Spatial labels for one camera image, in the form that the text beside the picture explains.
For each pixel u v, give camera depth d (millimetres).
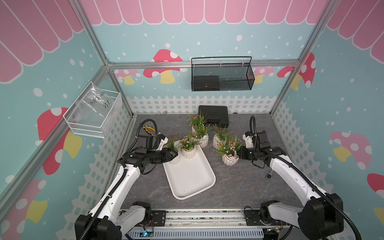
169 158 694
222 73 947
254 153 629
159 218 744
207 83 871
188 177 885
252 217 738
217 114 1175
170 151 710
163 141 734
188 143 840
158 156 670
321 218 392
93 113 730
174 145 888
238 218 759
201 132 940
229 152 758
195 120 995
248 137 758
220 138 959
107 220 392
